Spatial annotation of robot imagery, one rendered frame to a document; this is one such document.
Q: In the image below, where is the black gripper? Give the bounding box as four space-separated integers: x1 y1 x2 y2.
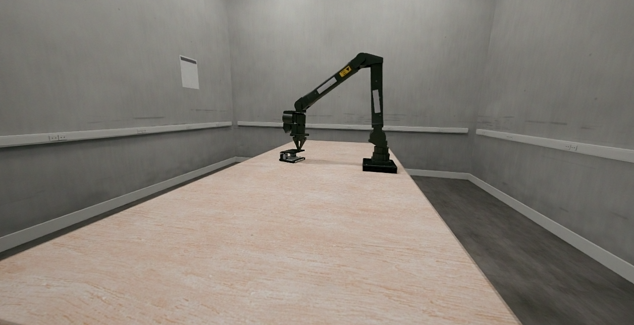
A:
290 124 309 151

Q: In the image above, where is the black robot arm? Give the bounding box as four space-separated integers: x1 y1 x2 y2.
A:
282 53 391 165

